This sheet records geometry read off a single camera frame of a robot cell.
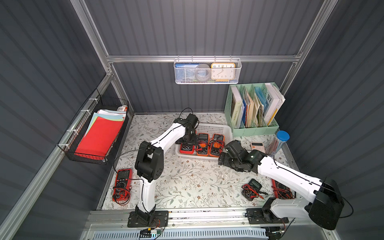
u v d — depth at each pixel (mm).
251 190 787
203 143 967
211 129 1114
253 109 962
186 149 871
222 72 885
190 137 824
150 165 522
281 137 826
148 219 641
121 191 771
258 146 991
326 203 393
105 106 832
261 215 715
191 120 742
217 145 962
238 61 891
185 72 917
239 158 602
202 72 883
